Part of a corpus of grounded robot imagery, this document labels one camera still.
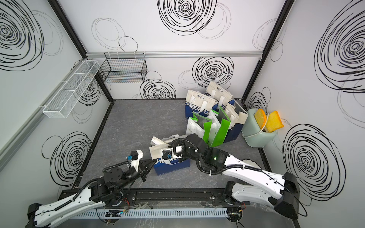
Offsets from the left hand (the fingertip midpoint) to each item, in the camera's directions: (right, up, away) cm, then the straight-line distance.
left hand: (155, 161), depth 69 cm
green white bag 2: (+33, +17, +4) cm, 37 cm away
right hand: (+8, +10, -2) cm, 13 cm away
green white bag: (+22, +17, +3) cm, 28 cm away
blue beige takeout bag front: (+43, +23, +7) cm, 49 cm away
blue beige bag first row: (+4, -3, +1) cm, 5 cm away
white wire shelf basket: (-49, +29, +3) cm, 57 cm away
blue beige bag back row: (+36, +37, +25) cm, 58 cm away
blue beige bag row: (+23, +30, +21) cm, 44 cm away
